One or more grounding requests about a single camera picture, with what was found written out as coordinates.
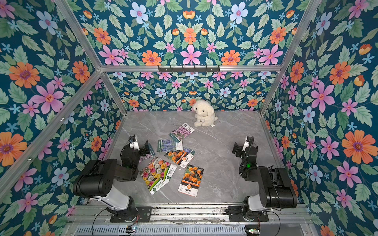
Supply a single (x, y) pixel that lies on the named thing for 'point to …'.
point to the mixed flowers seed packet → (156, 173)
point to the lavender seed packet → (165, 145)
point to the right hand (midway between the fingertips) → (247, 142)
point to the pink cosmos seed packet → (181, 132)
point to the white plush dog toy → (204, 113)
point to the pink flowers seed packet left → (147, 156)
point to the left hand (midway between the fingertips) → (140, 140)
